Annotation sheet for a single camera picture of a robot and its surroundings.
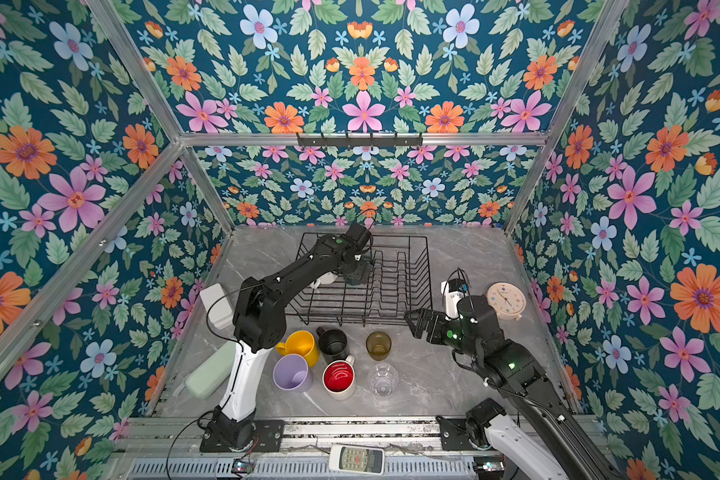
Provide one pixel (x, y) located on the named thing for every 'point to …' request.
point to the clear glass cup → (383, 380)
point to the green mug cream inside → (359, 274)
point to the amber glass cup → (378, 344)
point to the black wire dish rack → (400, 285)
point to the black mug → (333, 342)
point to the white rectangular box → (217, 306)
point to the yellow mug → (300, 343)
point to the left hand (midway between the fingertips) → (359, 264)
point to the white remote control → (357, 459)
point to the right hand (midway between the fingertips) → (417, 316)
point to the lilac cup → (291, 373)
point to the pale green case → (212, 373)
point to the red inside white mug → (338, 378)
